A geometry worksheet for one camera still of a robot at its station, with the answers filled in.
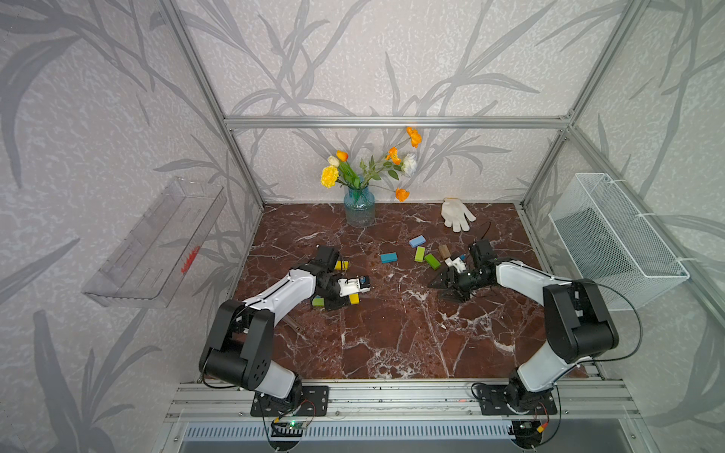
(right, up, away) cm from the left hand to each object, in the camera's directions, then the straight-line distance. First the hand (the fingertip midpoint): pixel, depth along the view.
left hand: (346, 294), depth 89 cm
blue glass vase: (+3, +29, +16) cm, 33 cm away
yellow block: (-2, +8, +12) cm, 15 cm away
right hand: (+28, +2, -2) cm, 28 cm away
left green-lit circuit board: (-13, -31, -17) cm, 38 cm away
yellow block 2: (+3, -1, -1) cm, 3 cm away
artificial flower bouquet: (-3, +39, +2) cm, 40 cm away
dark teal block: (+14, +10, +13) cm, 22 cm away
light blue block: (+25, +16, +19) cm, 36 cm away
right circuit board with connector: (+48, -30, -20) cm, 60 cm away
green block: (+30, +9, +12) cm, 33 cm away
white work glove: (+42, +27, +27) cm, 57 cm away
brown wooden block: (+35, +13, +15) cm, 40 cm away
